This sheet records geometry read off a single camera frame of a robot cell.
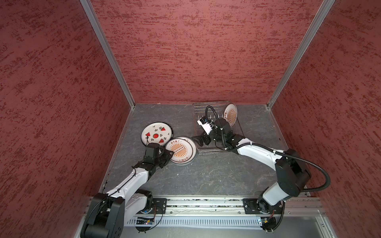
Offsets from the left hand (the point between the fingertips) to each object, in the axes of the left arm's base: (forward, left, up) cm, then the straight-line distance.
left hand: (174, 155), depth 87 cm
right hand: (+7, -13, +11) cm, 19 cm away
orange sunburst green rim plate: (+31, -37, +5) cm, 49 cm away
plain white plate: (+18, +14, -2) cm, 23 cm away
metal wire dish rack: (+38, -27, 0) cm, 46 cm away
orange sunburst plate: (+5, -6, -2) cm, 8 cm away
